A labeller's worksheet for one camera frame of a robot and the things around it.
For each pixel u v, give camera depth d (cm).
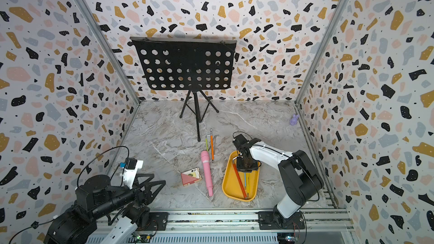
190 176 86
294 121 107
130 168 52
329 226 73
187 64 73
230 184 84
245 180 85
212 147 97
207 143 100
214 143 100
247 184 84
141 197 52
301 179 46
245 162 76
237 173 88
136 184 53
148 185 52
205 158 91
